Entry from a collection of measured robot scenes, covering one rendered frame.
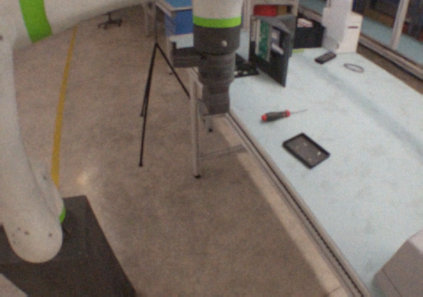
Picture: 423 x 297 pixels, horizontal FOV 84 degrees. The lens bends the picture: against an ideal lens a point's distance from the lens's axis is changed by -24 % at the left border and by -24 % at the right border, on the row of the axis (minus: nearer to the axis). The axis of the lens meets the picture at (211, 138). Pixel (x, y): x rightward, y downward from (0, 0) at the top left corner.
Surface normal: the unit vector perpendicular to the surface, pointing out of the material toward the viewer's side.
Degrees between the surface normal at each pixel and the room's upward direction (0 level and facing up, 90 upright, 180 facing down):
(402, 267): 90
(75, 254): 0
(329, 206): 0
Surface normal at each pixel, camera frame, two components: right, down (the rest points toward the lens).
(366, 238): 0.00, -0.78
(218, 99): 0.24, 0.30
